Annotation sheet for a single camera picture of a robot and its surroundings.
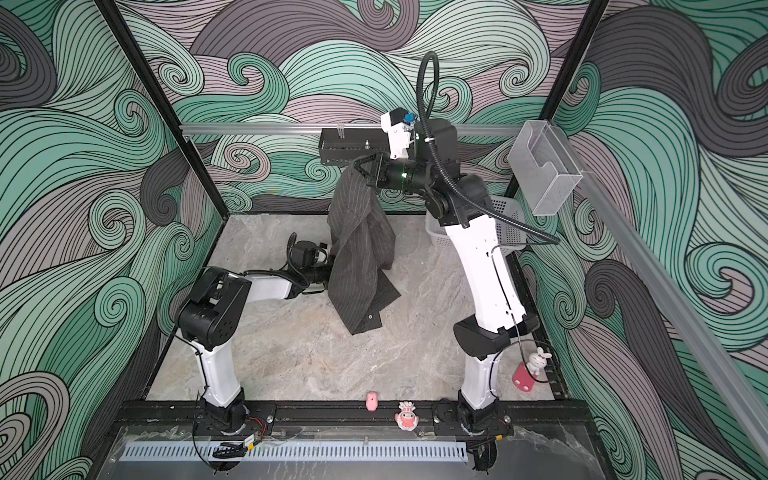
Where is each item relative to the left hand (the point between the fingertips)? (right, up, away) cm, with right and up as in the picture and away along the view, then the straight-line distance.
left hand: (357, 267), depth 93 cm
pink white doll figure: (+14, -35, -22) cm, 43 cm away
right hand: (+2, +25, -34) cm, 42 cm away
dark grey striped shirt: (+2, +7, -20) cm, 21 cm away
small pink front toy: (+5, -32, -19) cm, 38 cm away
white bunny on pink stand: (+48, -23, -17) cm, 56 cm away
